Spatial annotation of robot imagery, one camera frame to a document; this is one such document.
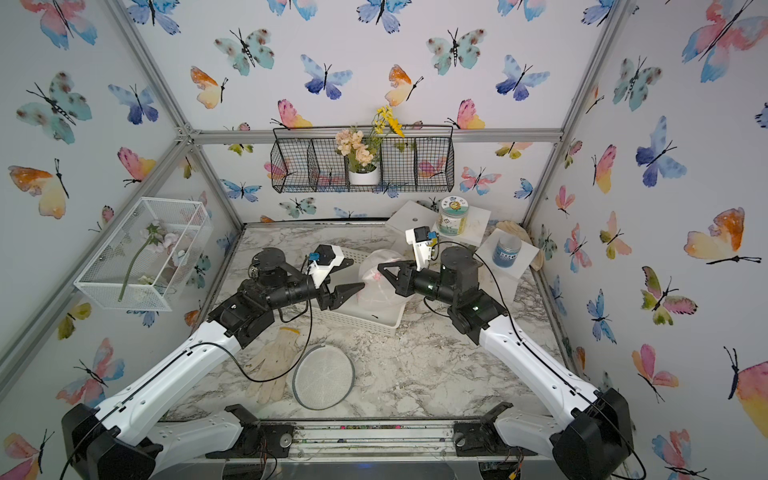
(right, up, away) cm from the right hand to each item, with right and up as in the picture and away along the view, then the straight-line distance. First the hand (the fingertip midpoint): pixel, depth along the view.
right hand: (381, 266), depth 67 cm
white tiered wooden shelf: (+28, +9, +22) cm, 37 cm away
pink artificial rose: (-56, +6, +8) cm, 57 cm away
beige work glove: (-31, -28, +20) cm, 46 cm away
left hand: (-6, -1, 0) cm, 6 cm away
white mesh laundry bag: (-16, -29, +12) cm, 36 cm away
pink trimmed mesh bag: (-2, -6, +5) cm, 8 cm away
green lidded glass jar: (+19, +13, +16) cm, 28 cm away
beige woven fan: (+50, +12, +52) cm, 73 cm away
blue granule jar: (+34, +4, +18) cm, 38 cm away
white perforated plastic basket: (-10, -14, +23) cm, 29 cm away
